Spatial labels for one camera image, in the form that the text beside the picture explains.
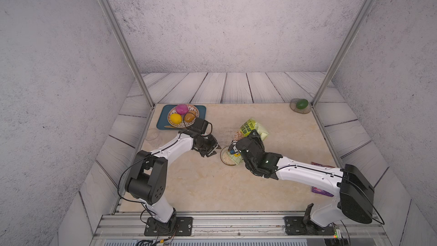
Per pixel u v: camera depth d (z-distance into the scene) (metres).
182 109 1.11
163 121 1.12
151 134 1.04
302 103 1.16
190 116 1.08
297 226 0.73
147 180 0.46
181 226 0.73
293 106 1.19
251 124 0.80
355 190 0.42
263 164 0.58
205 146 0.77
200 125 0.74
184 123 1.10
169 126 1.07
